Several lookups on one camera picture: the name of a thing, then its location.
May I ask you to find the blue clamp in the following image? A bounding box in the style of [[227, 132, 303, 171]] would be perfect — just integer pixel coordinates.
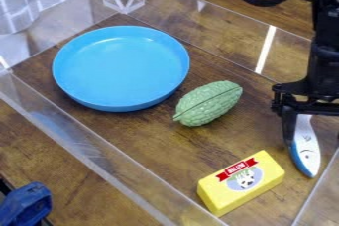
[[0, 181, 52, 226]]

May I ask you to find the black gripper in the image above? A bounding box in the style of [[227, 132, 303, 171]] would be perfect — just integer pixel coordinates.
[[270, 79, 339, 146]]

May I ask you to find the white and blue toy fish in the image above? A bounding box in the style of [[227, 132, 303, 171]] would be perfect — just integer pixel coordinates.
[[290, 114, 321, 178]]

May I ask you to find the clear acrylic enclosure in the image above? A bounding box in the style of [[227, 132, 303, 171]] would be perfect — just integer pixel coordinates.
[[0, 0, 339, 226]]

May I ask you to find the green bitter gourd toy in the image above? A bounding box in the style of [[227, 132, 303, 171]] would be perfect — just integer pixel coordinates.
[[174, 80, 243, 127]]

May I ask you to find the yellow butter block toy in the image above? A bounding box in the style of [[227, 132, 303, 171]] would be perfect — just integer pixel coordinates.
[[198, 150, 285, 217]]

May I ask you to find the blue round plastic tray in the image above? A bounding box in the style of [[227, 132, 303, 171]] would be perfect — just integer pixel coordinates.
[[52, 26, 191, 112]]

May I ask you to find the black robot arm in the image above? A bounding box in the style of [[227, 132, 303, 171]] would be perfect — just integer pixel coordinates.
[[271, 0, 339, 146]]

